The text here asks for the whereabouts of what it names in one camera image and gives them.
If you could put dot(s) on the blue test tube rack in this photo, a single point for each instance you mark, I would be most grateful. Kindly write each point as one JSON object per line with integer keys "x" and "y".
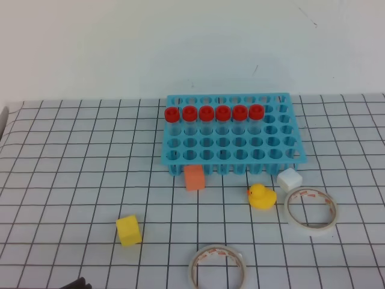
{"x": 277, "y": 147}

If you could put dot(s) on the white tape roll front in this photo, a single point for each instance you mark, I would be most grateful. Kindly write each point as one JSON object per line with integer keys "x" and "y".
{"x": 216, "y": 250}

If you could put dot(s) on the white tape roll right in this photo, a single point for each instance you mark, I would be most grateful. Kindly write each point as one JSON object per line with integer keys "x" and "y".
{"x": 311, "y": 230}

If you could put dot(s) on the white tape roll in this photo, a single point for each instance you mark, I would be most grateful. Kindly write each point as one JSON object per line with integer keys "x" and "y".
{"x": 311, "y": 230}
{"x": 216, "y": 250}

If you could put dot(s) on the red capped test tube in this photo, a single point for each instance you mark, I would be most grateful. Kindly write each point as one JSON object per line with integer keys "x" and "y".
{"x": 255, "y": 114}

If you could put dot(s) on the orange foam cube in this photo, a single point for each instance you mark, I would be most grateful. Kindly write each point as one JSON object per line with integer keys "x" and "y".
{"x": 194, "y": 177}

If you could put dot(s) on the yellow rubber duck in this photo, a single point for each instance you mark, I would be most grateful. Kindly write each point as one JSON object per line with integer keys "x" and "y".
{"x": 261, "y": 197}

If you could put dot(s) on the yellow foam cube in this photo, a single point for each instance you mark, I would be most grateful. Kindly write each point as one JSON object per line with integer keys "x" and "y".
{"x": 128, "y": 231}

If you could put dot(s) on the white foam cube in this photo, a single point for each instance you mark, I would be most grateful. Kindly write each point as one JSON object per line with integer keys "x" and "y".
{"x": 289, "y": 179}

